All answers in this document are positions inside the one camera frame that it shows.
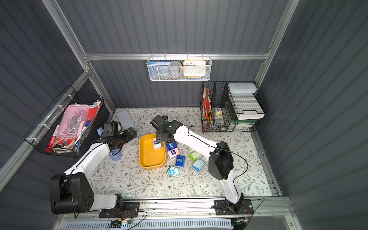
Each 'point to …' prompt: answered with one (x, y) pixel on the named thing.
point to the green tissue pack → (194, 155)
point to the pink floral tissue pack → (173, 153)
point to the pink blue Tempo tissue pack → (156, 145)
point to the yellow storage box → (149, 158)
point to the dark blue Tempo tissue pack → (179, 162)
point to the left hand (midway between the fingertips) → (131, 135)
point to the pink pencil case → (73, 122)
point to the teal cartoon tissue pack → (173, 171)
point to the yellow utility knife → (210, 116)
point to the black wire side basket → (43, 135)
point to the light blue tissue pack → (198, 164)
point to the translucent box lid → (125, 119)
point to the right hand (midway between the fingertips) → (165, 135)
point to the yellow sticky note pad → (219, 113)
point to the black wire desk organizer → (231, 106)
